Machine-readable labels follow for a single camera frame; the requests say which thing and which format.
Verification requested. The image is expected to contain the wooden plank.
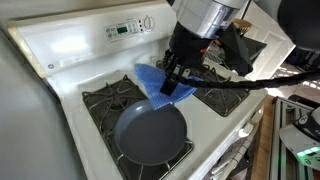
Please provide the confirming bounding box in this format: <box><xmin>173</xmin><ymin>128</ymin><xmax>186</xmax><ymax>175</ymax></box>
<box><xmin>250</xmin><ymin>94</ymin><xmax>276</xmax><ymax>180</ymax></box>

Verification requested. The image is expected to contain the brown wicker basket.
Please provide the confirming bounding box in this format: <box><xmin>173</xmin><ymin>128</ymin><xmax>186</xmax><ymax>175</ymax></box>
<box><xmin>232</xmin><ymin>18</ymin><xmax>253</xmax><ymax>37</ymax></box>

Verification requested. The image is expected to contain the metal cart frame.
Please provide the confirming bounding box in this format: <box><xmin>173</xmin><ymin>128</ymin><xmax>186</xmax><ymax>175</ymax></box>
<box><xmin>269</xmin><ymin>95</ymin><xmax>303</xmax><ymax>180</ymax></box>

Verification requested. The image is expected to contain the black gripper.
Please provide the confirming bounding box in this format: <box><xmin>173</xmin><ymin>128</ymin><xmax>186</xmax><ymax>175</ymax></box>
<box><xmin>159</xmin><ymin>21</ymin><xmax>214</xmax><ymax>98</ymax></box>

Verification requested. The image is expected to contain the black stove grate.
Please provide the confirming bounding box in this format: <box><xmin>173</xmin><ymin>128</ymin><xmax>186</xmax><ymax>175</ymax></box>
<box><xmin>155</xmin><ymin>54</ymin><xmax>251</xmax><ymax>118</ymax></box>
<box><xmin>81</xmin><ymin>74</ymin><xmax>195</xmax><ymax>180</ymax></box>

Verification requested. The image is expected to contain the white gas stove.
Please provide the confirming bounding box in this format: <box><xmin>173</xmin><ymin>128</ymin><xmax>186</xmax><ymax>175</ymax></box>
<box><xmin>7</xmin><ymin>0</ymin><xmax>269</xmax><ymax>180</ymax></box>

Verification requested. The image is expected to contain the dark grey frying pan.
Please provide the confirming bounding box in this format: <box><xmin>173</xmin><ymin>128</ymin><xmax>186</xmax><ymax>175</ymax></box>
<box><xmin>114</xmin><ymin>99</ymin><xmax>188</xmax><ymax>167</ymax></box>

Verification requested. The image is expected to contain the white panel door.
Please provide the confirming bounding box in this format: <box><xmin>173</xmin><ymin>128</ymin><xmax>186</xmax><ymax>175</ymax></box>
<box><xmin>238</xmin><ymin>0</ymin><xmax>297</xmax><ymax>82</ymax></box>

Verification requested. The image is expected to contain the white oven door handle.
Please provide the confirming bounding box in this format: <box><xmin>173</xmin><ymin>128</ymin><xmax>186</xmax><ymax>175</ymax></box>
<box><xmin>209</xmin><ymin>109</ymin><xmax>265</xmax><ymax>180</ymax></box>

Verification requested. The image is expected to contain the blue striped towel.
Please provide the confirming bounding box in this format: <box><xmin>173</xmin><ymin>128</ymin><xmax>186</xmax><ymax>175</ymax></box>
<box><xmin>133</xmin><ymin>63</ymin><xmax>204</xmax><ymax>111</ymax></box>

